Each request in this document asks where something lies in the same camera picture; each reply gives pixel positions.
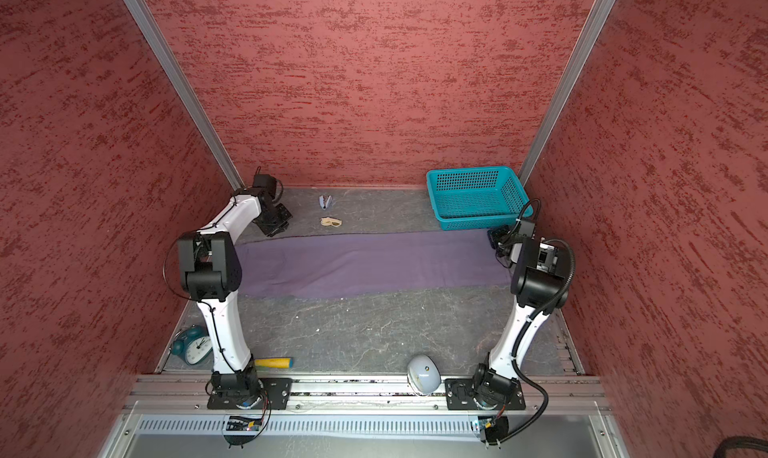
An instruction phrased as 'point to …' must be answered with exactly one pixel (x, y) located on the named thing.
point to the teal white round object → (193, 344)
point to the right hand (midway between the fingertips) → (485, 232)
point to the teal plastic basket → (477, 197)
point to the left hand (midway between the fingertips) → (288, 228)
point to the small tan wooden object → (331, 221)
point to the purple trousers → (427, 265)
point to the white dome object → (423, 374)
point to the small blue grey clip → (325, 201)
